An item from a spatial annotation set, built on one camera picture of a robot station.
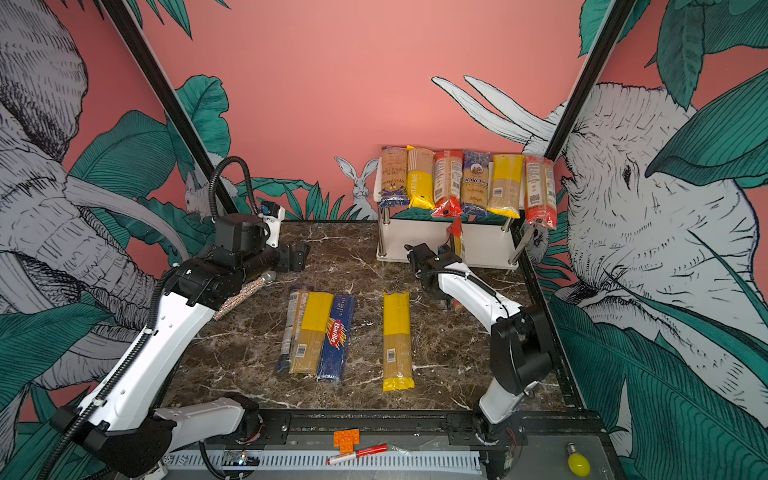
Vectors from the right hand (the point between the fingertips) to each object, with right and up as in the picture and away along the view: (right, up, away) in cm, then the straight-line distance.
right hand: (457, 283), depth 86 cm
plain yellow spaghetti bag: (-18, -18, +2) cm, 25 cm away
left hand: (-43, +13, -17) cm, 48 cm away
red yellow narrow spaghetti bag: (0, +16, +2) cm, 16 cm away
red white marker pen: (-27, -39, -16) cm, 50 cm away
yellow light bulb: (+24, -39, -18) cm, 50 cm away
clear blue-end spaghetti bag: (-50, -15, +2) cm, 53 cm away
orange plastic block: (-30, -37, -14) cm, 50 cm away
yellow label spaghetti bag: (-44, -10, +5) cm, 45 cm away
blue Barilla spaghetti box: (-36, -16, 0) cm, 39 cm away
